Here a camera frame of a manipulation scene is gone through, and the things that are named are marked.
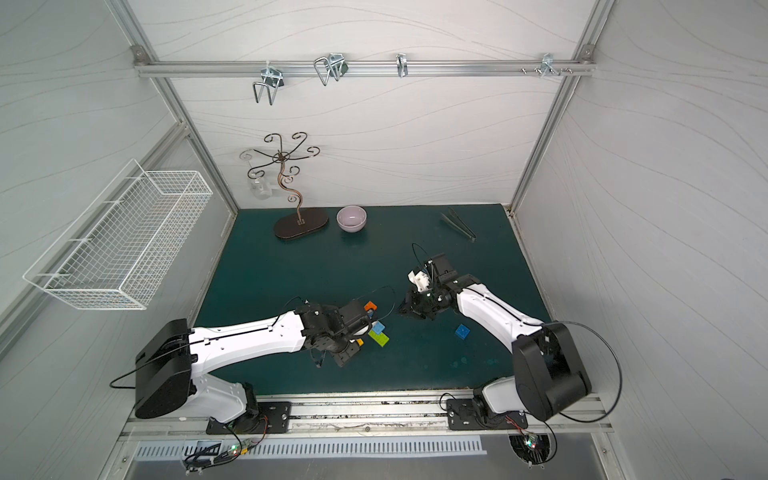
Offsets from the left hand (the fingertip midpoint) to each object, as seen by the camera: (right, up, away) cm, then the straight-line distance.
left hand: (350, 347), depth 79 cm
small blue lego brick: (+32, +2, +8) cm, 33 cm away
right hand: (+13, +9, +4) cm, 16 cm away
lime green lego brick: (+9, 0, +7) cm, 11 cm away
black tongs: (+35, +38, +39) cm, 65 cm away
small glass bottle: (-32, +46, +19) cm, 59 cm away
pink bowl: (-4, +37, +35) cm, 51 cm away
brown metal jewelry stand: (-25, +34, +35) cm, 55 cm away
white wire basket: (-53, +26, -11) cm, 60 cm away
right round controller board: (+46, -22, -7) cm, 52 cm away
